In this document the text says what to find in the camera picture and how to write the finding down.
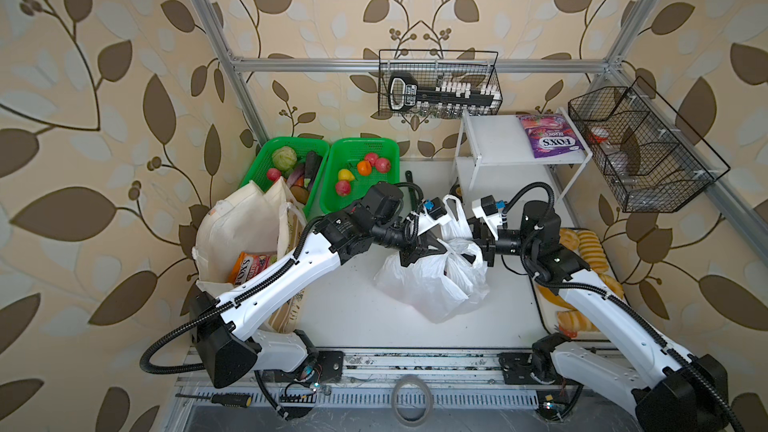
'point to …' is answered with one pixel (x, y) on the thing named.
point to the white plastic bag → (445, 285)
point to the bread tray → (559, 316)
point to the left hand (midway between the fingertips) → (446, 245)
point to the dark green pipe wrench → (409, 179)
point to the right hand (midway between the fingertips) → (450, 241)
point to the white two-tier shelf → (494, 157)
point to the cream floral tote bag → (250, 219)
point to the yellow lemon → (345, 175)
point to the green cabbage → (284, 157)
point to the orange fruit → (364, 168)
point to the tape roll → (424, 385)
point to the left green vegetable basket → (262, 161)
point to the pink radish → (274, 174)
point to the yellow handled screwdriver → (224, 399)
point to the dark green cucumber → (313, 161)
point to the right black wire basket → (653, 161)
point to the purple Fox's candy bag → (550, 135)
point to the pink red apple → (382, 165)
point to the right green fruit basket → (354, 165)
